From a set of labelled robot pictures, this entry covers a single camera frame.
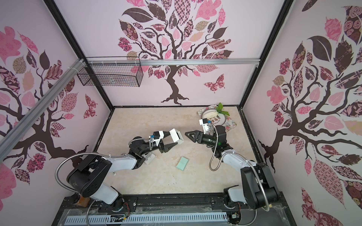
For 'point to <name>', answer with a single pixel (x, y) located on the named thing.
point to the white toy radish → (213, 114)
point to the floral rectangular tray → (229, 123)
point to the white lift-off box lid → (176, 136)
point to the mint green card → (182, 164)
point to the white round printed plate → (219, 120)
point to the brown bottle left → (83, 201)
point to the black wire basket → (111, 71)
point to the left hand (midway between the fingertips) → (175, 138)
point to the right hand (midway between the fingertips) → (188, 134)
